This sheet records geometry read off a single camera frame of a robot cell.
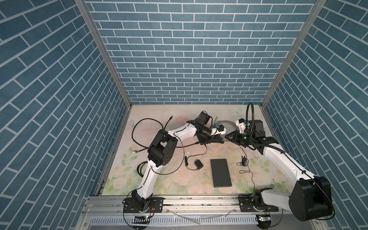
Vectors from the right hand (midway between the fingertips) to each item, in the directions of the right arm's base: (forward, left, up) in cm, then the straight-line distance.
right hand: (224, 135), depth 83 cm
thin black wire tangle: (-8, -15, -17) cm, 24 cm away
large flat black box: (-18, +1, -15) cm, 23 cm away
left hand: (0, +1, -6) cm, 6 cm away
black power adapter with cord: (-12, +15, -16) cm, 24 cm away
